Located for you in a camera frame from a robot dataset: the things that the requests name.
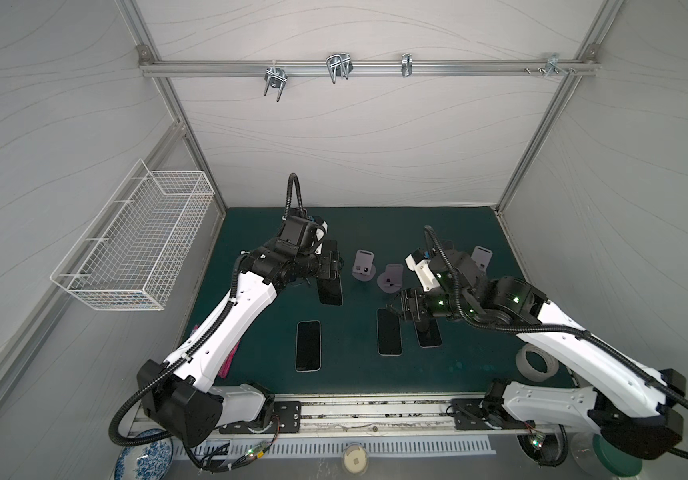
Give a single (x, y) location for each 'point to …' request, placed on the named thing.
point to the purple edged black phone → (428, 333)
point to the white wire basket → (131, 254)
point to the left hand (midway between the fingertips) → (336, 258)
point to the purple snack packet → (227, 362)
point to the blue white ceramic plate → (144, 461)
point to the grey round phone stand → (482, 257)
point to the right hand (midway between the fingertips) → (400, 296)
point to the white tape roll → (528, 370)
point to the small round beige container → (355, 458)
